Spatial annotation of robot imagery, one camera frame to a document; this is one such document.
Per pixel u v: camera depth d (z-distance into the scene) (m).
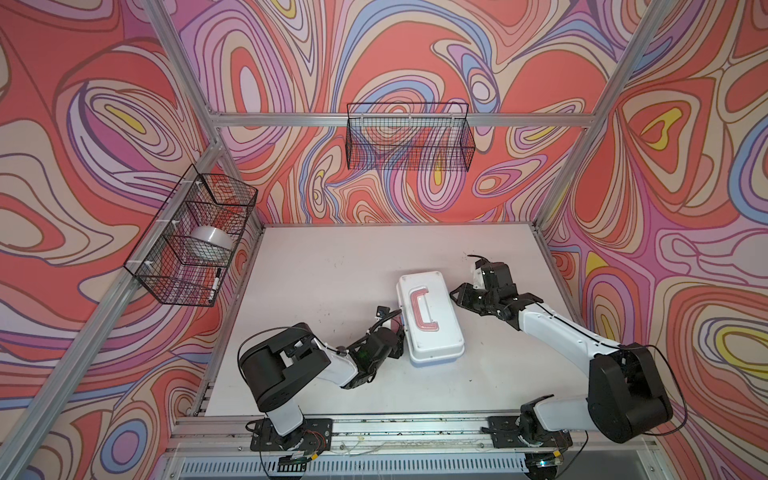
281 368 0.46
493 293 0.68
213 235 0.74
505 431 0.73
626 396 0.42
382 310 0.80
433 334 0.79
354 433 0.75
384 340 0.69
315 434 0.72
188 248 0.70
